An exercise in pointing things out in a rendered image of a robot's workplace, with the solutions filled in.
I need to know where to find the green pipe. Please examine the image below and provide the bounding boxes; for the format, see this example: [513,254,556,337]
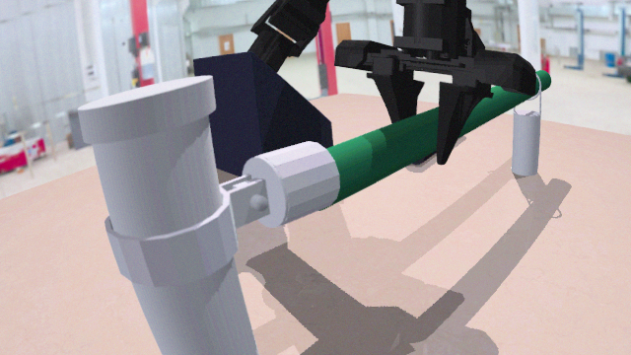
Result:
[319,86,534,211]

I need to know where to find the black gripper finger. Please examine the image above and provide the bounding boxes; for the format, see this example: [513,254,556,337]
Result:
[437,81,494,165]
[367,72,425,123]

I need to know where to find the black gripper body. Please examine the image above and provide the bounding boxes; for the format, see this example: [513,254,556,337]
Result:
[334,0,536,96]

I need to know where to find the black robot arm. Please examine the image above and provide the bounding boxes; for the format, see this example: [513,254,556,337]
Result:
[247,0,485,73]

